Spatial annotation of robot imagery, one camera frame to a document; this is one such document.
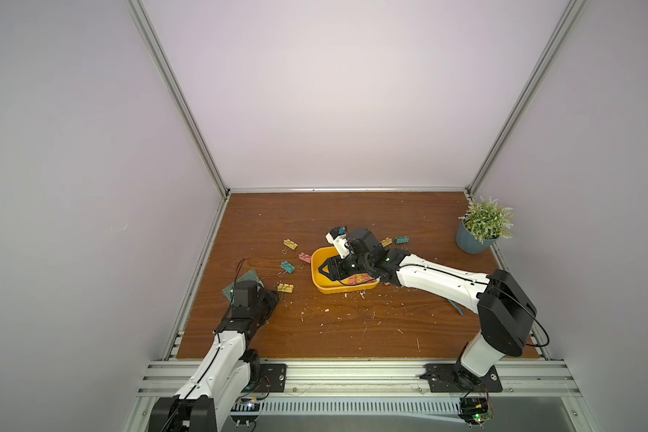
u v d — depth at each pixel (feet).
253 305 2.23
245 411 2.33
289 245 3.31
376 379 2.44
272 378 2.39
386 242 3.32
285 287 2.95
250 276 3.04
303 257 3.16
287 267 3.11
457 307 1.64
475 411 2.24
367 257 2.06
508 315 1.43
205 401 1.38
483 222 2.88
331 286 2.74
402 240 3.34
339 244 2.43
